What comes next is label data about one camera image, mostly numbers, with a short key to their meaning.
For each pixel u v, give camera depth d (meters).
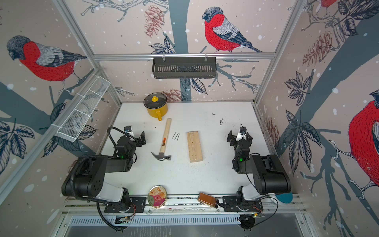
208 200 0.71
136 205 0.73
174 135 1.01
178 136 1.00
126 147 0.71
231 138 0.83
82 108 0.88
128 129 0.79
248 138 0.83
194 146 0.92
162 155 0.90
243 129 0.75
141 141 0.86
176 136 1.01
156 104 1.07
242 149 0.68
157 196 0.73
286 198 0.71
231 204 0.73
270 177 0.44
